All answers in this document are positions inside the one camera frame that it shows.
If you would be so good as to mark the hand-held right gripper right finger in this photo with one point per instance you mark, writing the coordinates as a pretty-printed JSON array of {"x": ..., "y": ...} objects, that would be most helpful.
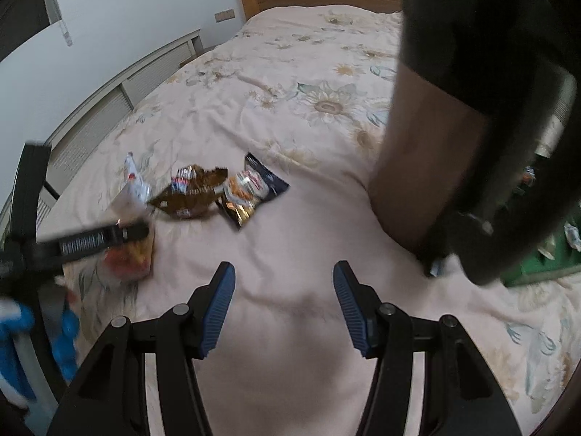
[{"x": 349, "y": 309}]

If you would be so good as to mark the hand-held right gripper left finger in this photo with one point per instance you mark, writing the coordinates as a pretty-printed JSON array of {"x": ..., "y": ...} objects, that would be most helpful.
[{"x": 220, "y": 309}]

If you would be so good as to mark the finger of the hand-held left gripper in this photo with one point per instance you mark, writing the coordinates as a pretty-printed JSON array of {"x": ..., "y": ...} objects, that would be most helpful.
[{"x": 134, "y": 232}]

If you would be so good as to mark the clear bag of red fruit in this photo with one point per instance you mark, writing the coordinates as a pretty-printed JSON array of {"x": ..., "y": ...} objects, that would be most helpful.
[{"x": 131, "y": 259}]

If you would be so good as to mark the green tray box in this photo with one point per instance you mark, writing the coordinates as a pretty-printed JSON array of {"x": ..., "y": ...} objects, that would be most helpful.
[{"x": 544, "y": 265}]

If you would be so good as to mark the person's left hand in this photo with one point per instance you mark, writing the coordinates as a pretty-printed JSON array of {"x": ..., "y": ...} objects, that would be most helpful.
[{"x": 16, "y": 345}]

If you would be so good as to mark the small white snack packet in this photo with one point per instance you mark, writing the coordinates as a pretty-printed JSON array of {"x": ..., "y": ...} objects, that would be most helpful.
[{"x": 135, "y": 181}]

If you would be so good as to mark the brown snack packet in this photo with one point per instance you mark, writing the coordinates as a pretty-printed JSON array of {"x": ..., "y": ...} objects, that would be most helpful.
[{"x": 190, "y": 193}]

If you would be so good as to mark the dark blue snack packet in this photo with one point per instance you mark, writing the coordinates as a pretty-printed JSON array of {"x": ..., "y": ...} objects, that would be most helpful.
[{"x": 247, "y": 190}]

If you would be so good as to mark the white louvered radiator cover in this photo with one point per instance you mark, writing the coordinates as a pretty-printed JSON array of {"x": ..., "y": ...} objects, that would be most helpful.
[{"x": 104, "y": 104}]

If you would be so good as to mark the dark curtain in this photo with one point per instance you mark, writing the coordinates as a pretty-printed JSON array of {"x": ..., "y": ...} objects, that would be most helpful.
[{"x": 20, "y": 9}]

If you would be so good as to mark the beige wall outlet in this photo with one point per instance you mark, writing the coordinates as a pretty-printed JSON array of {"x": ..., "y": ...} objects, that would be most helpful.
[{"x": 224, "y": 15}]

